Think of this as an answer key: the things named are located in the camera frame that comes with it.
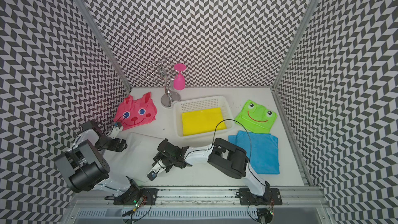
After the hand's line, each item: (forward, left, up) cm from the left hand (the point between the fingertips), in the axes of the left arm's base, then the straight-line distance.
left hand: (116, 146), depth 87 cm
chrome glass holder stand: (+36, -24, 0) cm, 43 cm away
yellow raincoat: (+17, -48, -2) cm, 51 cm away
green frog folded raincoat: (+20, -84, -3) cm, 87 cm away
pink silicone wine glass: (+39, -34, +16) cm, 54 cm away
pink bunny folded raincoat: (+24, 0, -2) cm, 24 cm away
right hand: (-8, -23, -1) cm, 25 cm away
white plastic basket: (+28, -47, +3) cm, 55 cm away
